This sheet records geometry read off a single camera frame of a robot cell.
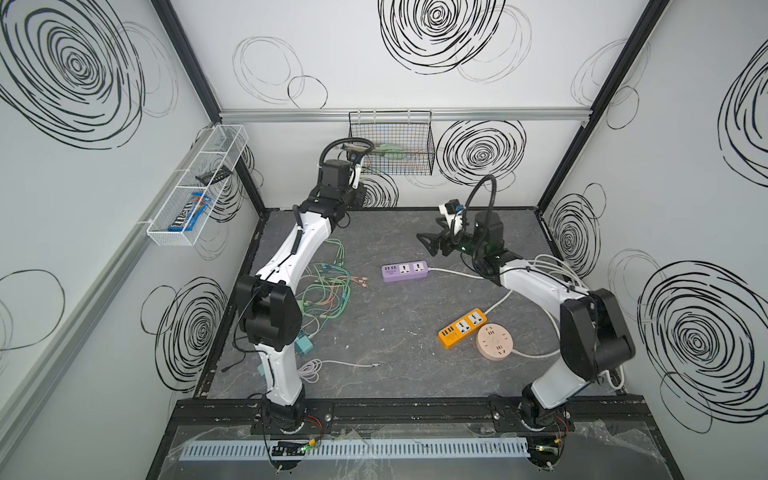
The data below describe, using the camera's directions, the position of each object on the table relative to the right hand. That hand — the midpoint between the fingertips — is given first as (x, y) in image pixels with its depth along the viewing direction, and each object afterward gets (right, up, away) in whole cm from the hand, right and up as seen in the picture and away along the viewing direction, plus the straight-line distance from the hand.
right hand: (428, 223), depth 85 cm
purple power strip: (-6, -15, +14) cm, 21 cm away
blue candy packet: (-60, -1, -16) cm, 62 cm away
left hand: (-21, +13, +1) cm, 25 cm away
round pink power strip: (+19, -34, -1) cm, 39 cm away
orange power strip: (+7, -32, 0) cm, 32 cm away
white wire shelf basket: (-62, +24, +6) cm, 67 cm away
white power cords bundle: (+53, -43, -1) cm, 68 cm away
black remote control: (-57, +14, -5) cm, 59 cm away
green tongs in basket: (-10, +23, +6) cm, 26 cm away
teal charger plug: (-35, -34, -2) cm, 49 cm away
